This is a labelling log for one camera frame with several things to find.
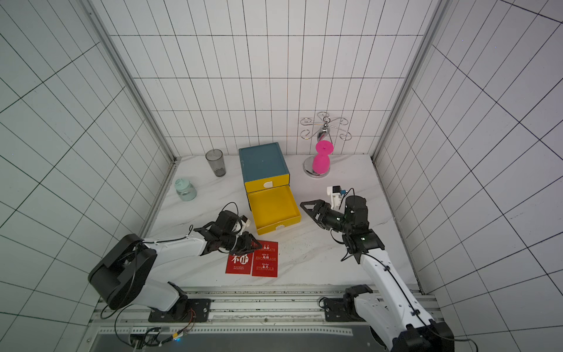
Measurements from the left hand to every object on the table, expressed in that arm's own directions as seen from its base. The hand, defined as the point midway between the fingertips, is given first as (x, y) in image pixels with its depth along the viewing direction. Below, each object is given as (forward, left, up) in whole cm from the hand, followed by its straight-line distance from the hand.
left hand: (255, 251), depth 84 cm
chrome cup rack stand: (+44, -29, +24) cm, 58 cm away
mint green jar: (+26, +35, +5) cm, 44 cm away
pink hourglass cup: (+36, -28, +12) cm, 47 cm away
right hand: (+9, -18, +20) cm, 29 cm away
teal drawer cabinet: (+28, -3, +18) cm, 34 cm away
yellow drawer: (+20, -5, +17) cm, 27 cm away
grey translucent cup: (+41, +22, +9) cm, 48 cm away
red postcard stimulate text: (-3, -4, -2) cm, 5 cm away
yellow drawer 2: (+15, -7, +7) cm, 18 cm away
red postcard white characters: (-4, +6, -3) cm, 8 cm away
